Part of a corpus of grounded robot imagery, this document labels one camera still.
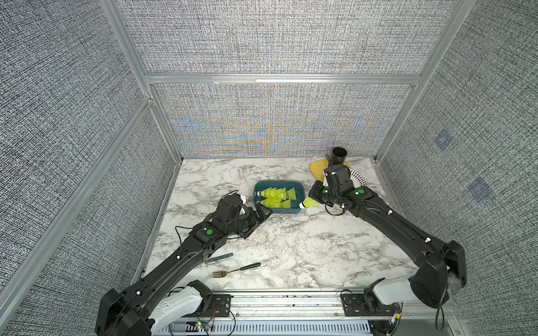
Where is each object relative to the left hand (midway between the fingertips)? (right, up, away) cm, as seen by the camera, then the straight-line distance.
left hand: (271, 216), depth 74 cm
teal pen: (-23, -19, +10) cm, 31 cm away
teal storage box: (-5, +10, +30) cm, 32 cm away
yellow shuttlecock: (+4, +6, +26) cm, 28 cm away
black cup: (+36, +25, +36) cm, 57 cm away
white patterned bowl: (+44, +13, +34) cm, 57 cm away
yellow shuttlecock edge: (+10, +6, +26) cm, 29 cm away
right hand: (+14, +11, +7) cm, 19 cm away
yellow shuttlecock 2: (+3, +3, +23) cm, 24 cm away
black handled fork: (-18, -23, +6) cm, 30 cm away
